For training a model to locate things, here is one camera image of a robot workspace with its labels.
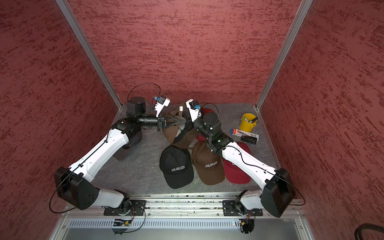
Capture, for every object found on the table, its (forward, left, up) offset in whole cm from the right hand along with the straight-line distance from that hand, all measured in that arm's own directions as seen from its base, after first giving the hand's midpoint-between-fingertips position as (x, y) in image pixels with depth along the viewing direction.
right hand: (182, 112), depth 71 cm
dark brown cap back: (-3, +2, -15) cm, 16 cm away
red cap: (-15, -9, +1) cm, 17 cm away
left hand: (-7, +2, -1) cm, 7 cm away
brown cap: (-17, -14, -29) cm, 36 cm away
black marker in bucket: (+15, -47, -25) cm, 55 cm away
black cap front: (-15, +6, -26) cm, 31 cm away
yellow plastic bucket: (+13, -41, -29) cm, 52 cm away
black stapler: (+3, -43, -33) cm, 54 cm away
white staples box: (+10, -36, -34) cm, 50 cm away
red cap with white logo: (-19, -27, -32) cm, 46 cm away
